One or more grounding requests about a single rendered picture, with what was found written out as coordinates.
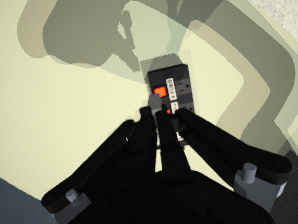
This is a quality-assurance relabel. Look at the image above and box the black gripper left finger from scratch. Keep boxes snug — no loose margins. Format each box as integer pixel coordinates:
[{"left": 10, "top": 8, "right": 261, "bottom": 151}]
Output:
[{"left": 41, "top": 94, "right": 158, "bottom": 224}]

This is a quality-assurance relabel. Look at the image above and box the black power strip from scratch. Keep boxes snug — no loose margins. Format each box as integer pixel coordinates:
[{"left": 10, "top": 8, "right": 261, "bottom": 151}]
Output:
[{"left": 147, "top": 64, "right": 195, "bottom": 113}]

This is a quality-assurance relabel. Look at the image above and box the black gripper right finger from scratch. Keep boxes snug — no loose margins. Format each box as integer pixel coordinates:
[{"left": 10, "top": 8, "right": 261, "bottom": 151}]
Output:
[{"left": 154, "top": 93, "right": 292, "bottom": 224}]

